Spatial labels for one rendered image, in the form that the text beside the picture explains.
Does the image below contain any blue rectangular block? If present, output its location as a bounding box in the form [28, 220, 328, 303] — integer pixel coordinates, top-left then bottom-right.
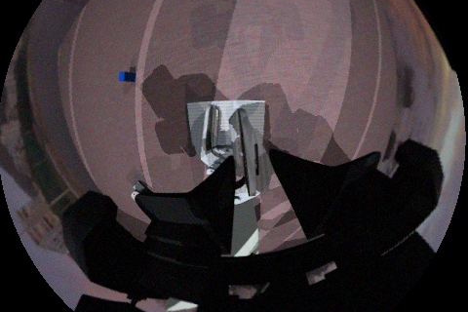
[118, 71, 136, 82]

